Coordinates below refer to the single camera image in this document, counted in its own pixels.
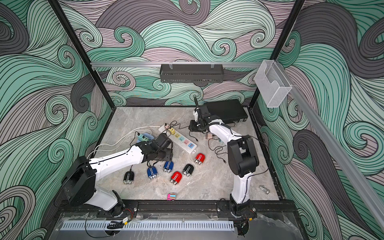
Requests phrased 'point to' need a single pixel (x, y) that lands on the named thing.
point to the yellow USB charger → (172, 131)
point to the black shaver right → (188, 170)
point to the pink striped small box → (171, 196)
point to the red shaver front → (176, 177)
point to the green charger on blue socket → (142, 138)
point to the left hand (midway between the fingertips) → (169, 153)
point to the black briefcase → (229, 111)
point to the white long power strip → (182, 141)
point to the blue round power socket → (151, 137)
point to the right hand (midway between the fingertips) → (189, 128)
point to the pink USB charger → (208, 135)
